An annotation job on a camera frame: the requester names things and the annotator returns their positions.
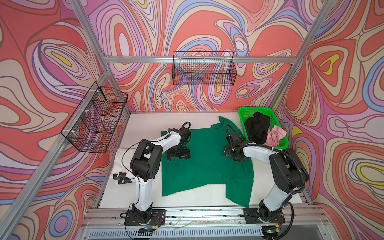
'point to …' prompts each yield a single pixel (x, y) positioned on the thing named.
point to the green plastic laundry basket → (244, 112)
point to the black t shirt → (257, 127)
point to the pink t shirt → (274, 135)
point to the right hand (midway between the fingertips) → (233, 157)
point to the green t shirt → (207, 165)
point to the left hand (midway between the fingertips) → (183, 157)
